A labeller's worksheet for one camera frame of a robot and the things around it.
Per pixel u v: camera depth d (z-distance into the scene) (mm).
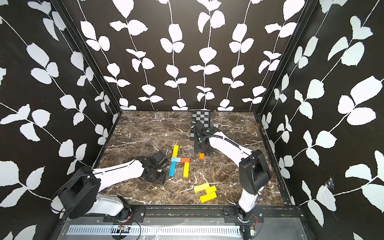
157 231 701
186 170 895
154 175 669
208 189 819
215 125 1136
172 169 885
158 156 710
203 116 1145
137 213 755
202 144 625
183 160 932
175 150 999
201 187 822
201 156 954
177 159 936
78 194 424
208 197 799
